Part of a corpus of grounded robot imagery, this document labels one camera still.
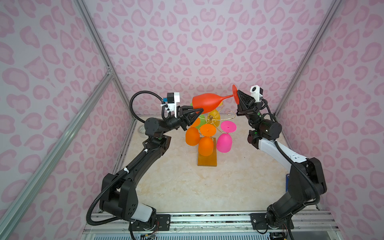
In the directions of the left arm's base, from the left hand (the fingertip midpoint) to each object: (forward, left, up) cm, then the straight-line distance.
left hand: (203, 109), depth 57 cm
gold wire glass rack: (+1, -4, -45) cm, 45 cm away
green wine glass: (+10, 0, -16) cm, 19 cm away
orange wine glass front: (-1, -2, -21) cm, 21 cm away
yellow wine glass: (+10, -6, -15) cm, 19 cm away
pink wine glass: (0, -11, -22) cm, 24 cm away
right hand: (+2, -13, +5) cm, 14 cm away
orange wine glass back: (+5, +5, -22) cm, 24 cm away
